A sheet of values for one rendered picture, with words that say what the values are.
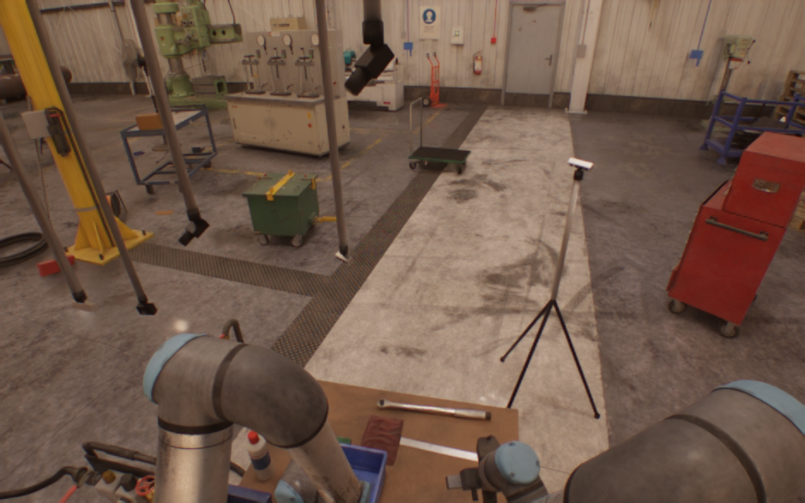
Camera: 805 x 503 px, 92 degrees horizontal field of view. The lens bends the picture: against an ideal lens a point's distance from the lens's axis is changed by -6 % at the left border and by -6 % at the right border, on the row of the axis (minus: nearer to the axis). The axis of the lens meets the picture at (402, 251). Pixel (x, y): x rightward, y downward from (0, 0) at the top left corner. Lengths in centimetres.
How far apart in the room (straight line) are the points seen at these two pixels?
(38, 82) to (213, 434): 397
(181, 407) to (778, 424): 72
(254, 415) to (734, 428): 56
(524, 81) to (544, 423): 873
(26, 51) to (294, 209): 239
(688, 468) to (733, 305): 290
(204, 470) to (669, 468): 60
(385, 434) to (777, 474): 138
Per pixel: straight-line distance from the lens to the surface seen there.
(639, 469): 48
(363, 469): 167
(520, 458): 101
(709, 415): 53
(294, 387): 65
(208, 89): 1174
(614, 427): 258
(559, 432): 246
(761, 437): 53
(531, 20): 1026
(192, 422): 70
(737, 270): 324
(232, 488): 161
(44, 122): 441
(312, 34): 681
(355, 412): 183
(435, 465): 168
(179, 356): 70
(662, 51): 1060
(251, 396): 63
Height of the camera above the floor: 190
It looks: 30 degrees down
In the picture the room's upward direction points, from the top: 1 degrees counter-clockwise
